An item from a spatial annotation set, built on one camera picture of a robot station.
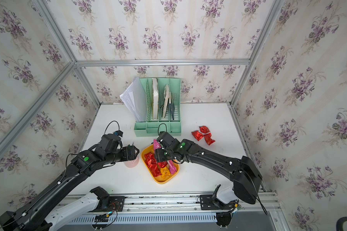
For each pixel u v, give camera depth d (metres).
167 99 0.97
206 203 0.73
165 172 0.80
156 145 0.86
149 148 0.89
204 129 1.01
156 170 0.79
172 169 0.80
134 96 0.91
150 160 0.82
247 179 0.40
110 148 0.55
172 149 0.58
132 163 0.86
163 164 0.79
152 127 1.04
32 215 0.38
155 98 0.92
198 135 0.98
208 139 0.96
